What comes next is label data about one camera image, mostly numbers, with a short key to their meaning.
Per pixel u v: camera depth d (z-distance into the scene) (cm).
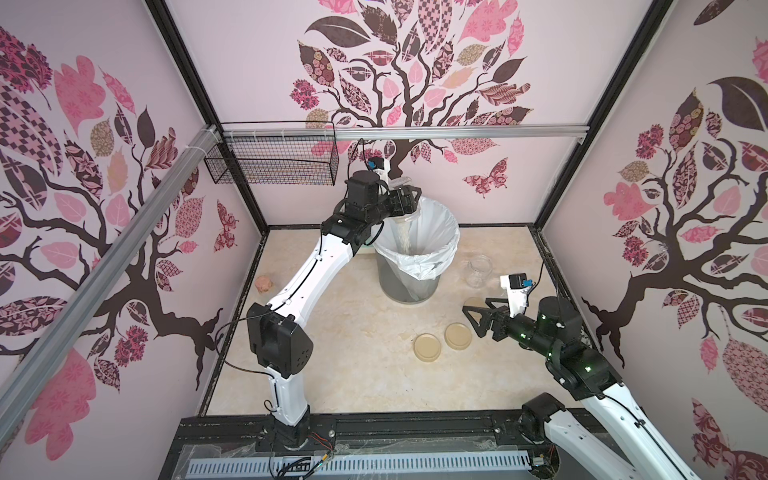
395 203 68
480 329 62
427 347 88
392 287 98
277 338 45
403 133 94
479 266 98
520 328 61
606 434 48
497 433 73
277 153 95
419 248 100
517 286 60
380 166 67
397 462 77
